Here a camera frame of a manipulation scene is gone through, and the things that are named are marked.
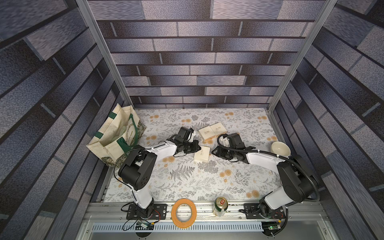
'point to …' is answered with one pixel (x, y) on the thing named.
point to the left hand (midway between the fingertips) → (202, 147)
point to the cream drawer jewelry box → (202, 155)
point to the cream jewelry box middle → (206, 133)
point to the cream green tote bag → (121, 132)
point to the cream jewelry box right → (219, 128)
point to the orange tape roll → (178, 223)
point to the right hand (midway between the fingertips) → (213, 151)
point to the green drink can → (220, 205)
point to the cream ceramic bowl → (281, 148)
